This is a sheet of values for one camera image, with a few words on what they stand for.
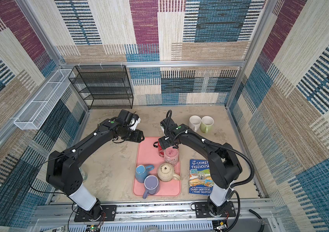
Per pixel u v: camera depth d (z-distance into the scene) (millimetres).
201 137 550
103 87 1095
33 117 706
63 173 443
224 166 459
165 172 780
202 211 729
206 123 969
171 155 815
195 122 1021
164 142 800
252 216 725
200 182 807
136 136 760
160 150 901
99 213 705
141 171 763
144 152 940
